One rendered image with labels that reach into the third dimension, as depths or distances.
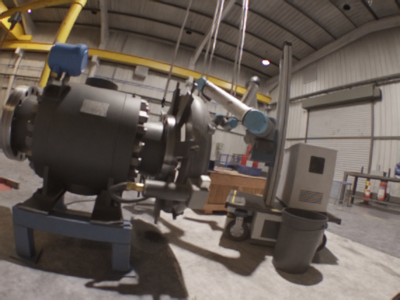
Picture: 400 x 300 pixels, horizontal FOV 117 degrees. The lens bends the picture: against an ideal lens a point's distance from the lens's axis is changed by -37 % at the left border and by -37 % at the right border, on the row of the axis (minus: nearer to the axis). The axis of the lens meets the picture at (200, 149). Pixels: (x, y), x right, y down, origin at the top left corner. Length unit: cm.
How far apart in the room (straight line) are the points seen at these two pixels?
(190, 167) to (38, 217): 73
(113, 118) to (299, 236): 116
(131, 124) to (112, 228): 47
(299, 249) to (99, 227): 105
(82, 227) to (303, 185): 141
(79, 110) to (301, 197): 151
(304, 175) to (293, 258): 63
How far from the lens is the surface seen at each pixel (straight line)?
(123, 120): 93
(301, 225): 118
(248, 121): 129
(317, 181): 157
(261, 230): 147
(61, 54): 103
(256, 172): 266
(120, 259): 96
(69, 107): 97
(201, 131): 92
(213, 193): 217
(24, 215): 96
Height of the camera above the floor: 61
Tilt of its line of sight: 2 degrees up
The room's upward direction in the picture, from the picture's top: 10 degrees clockwise
